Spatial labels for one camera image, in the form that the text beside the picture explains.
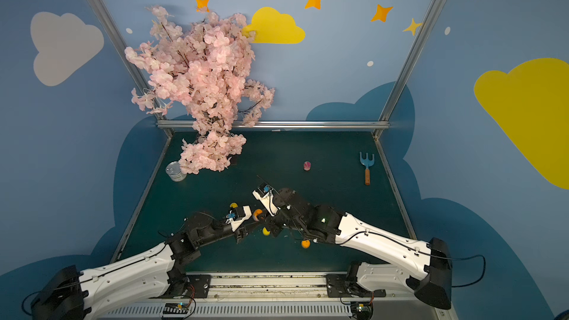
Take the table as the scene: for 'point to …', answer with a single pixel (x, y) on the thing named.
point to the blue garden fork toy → (367, 162)
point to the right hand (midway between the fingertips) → (264, 211)
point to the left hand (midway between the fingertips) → (262, 211)
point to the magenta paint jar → (307, 165)
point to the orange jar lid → (305, 244)
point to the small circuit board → (175, 308)
